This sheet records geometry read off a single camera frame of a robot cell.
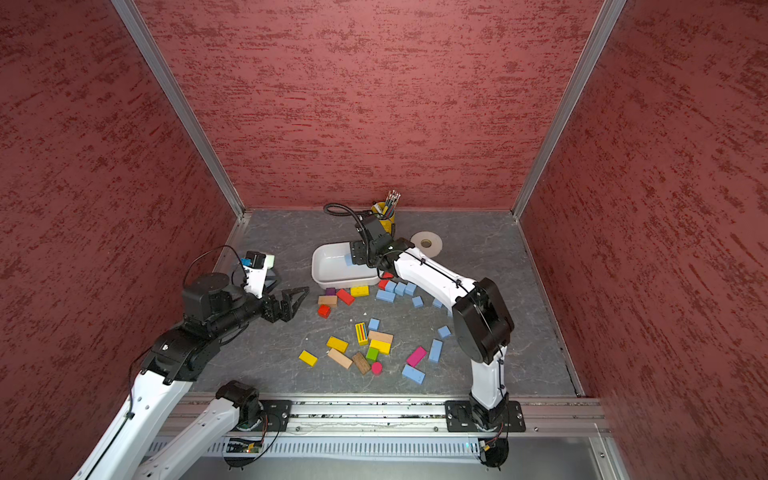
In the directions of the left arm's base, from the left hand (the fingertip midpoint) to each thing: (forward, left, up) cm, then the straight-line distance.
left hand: (292, 291), depth 69 cm
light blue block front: (-11, -30, -25) cm, 41 cm away
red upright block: (+16, -20, -24) cm, 35 cm away
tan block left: (+10, -4, -23) cm, 26 cm away
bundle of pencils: (+41, -23, -10) cm, 48 cm away
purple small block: (+13, -3, -23) cm, 27 cm away
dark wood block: (-9, -15, -25) cm, 30 cm away
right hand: (+19, -15, -11) cm, 27 cm away
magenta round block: (-10, -20, -25) cm, 33 cm away
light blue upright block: (-5, -36, -25) cm, 45 cm away
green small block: (-7, -18, -24) cm, 31 cm away
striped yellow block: (-1, -15, -23) cm, 27 cm away
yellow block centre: (-4, -7, -25) cm, 27 cm away
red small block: (+6, -2, -25) cm, 25 cm away
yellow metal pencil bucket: (+42, -18, -15) cm, 49 cm away
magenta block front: (-7, -31, -27) cm, 41 cm away
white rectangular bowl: (+24, -2, -26) cm, 35 cm away
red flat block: (+12, -8, -24) cm, 28 cm away
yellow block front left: (-8, 0, -25) cm, 26 cm away
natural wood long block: (-8, -9, -25) cm, 28 cm away
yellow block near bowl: (+14, -13, -25) cm, 31 cm away
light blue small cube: (0, -40, -25) cm, 47 cm away
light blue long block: (+13, -21, -25) cm, 35 cm away
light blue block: (+14, -26, -23) cm, 38 cm away
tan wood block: (-2, -20, -25) cm, 32 cm away
